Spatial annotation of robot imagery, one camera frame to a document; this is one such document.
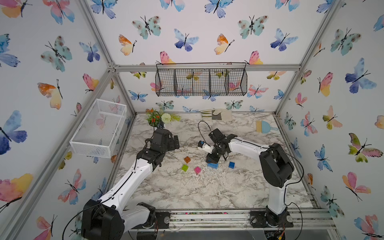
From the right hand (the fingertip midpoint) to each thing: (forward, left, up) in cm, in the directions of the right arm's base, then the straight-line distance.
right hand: (209, 156), depth 92 cm
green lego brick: (-7, +15, -3) cm, 16 cm away
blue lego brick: (-4, -13, -3) cm, 14 cm away
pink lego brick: (-7, +7, -3) cm, 11 cm away
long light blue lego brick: (-4, -2, -2) cm, 6 cm away
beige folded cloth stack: (+39, -5, -3) cm, 40 cm away
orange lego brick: (-1, +14, -2) cm, 14 cm away
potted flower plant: (+19, +36, +12) cm, 42 cm away
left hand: (+2, +22, +15) cm, 27 cm away
